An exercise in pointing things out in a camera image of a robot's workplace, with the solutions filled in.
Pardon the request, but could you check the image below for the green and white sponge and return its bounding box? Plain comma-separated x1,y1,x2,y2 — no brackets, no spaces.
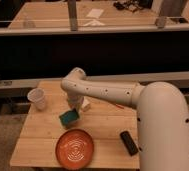
59,109,79,127

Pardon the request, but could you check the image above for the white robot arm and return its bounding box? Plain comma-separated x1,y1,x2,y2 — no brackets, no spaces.
61,67,189,171

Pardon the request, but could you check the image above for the white block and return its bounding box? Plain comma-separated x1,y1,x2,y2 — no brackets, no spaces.
81,98,91,111

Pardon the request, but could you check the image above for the clear plastic cup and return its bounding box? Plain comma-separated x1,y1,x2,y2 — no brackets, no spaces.
27,88,47,110

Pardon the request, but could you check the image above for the red pen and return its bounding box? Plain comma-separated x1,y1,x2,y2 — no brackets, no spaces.
114,104,124,109

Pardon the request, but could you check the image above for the orange ridged plate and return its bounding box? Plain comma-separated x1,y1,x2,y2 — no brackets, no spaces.
55,129,94,170

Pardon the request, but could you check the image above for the black rectangular remote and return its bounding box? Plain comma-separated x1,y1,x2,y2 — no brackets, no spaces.
120,131,138,156

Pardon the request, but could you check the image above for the folded white paper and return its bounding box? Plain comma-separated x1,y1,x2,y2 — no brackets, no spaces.
83,20,105,27

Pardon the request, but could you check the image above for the white paper sheet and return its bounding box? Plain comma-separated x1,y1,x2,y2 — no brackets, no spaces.
87,9,104,18

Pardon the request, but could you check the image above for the grey metal post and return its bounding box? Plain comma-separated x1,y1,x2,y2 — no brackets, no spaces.
67,0,78,31

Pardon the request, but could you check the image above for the black cable bundle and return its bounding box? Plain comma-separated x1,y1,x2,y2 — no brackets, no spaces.
113,0,153,13

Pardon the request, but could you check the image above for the grey metal bracket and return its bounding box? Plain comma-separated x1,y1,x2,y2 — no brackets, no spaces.
155,0,188,28

